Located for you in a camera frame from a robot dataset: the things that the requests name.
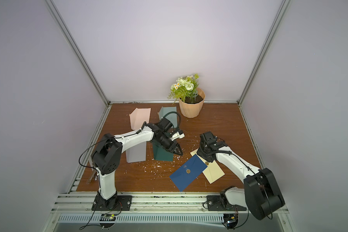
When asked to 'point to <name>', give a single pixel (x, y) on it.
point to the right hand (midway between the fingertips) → (201, 147)
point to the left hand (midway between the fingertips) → (181, 153)
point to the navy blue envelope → (183, 177)
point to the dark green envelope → (160, 153)
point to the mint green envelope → (169, 113)
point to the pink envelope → (138, 116)
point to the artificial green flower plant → (185, 88)
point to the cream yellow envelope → (212, 172)
